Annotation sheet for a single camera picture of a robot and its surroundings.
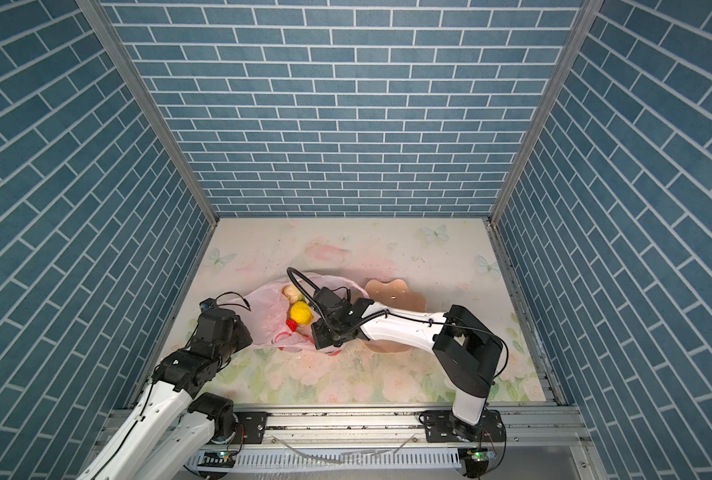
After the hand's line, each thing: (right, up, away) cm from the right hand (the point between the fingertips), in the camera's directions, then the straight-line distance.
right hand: (312, 335), depth 82 cm
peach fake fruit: (-8, +10, +11) cm, 17 cm away
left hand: (-18, +3, -1) cm, 18 cm away
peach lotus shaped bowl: (+24, +7, +23) cm, 34 cm away
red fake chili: (-7, +1, +6) cm, 9 cm away
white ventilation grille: (+8, -26, -11) cm, 30 cm away
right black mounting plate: (+33, -21, -8) cm, 40 cm away
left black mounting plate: (-13, -20, -8) cm, 25 cm away
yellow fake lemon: (-5, +4, +7) cm, 10 cm away
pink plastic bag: (-15, +4, +2) cm, 16 cm away
